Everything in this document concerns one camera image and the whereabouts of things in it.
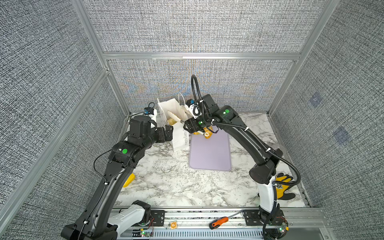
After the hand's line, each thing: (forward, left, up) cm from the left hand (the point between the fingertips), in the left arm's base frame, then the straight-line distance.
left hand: (164, 127), depth 68 cm
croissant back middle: (-2, -19, -1) cm, 19 cm away
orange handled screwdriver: (-34, -24, -31) cm, 52 cm away
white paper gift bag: (+7, -5, 0) cm, 9 cm away
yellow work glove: (-23, -59, -31) cm, 70 cm away
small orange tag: (-34, -2, -33) cm, 47 cm away
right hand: (+7, -12, -5) cm, 15 cm away
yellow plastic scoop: (-11, +24, -33) cm, 42 cm away
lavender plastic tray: (+3, -26, -31) cm, 41 cm away
